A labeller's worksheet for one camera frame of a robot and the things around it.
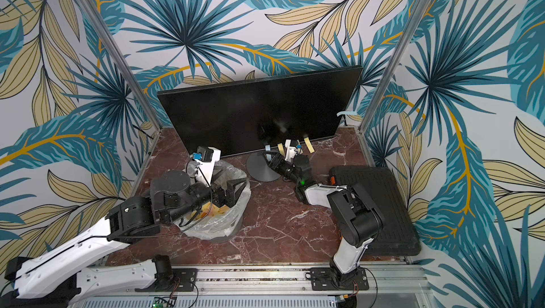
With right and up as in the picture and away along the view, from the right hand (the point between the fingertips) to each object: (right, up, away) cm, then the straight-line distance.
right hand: (263, 154), depth 85 cm
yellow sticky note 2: (+7, +2, +4) cm, 9 cm away
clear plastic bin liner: (-12, -19, -25) cm, 33 cm away
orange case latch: (+30, -12, +7) cm, 33 cm away
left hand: (-6, -6, -27) cm, 28 cm away
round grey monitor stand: (-3, -8, +20) cm, 21 cm away
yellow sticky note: (+19, +4, +5) cm, 20 cm away
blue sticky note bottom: (+2, +2, +2) cm, 4 cm away
